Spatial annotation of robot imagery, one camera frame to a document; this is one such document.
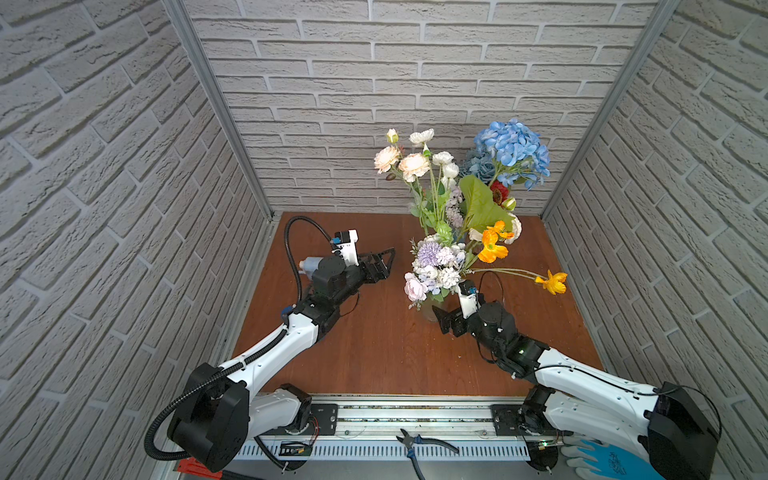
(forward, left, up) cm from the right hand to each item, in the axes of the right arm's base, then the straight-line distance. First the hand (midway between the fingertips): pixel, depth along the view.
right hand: (448, 299), depth 80 cm
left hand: (+10, +16, +12) cm, 23 cm away
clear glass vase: (-7, +8, +11) cm, 15 cm away
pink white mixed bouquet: (+21, -4, +13) cm, 25 cm away
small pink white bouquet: (-1, +5, +17) cm, 18 cm away
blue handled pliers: (-30, +14, -13) cm, 36 cm away
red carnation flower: (+22, -17, +18) cm, 33 cm away
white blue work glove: (-38, -31, -13) cm, 51 cm away
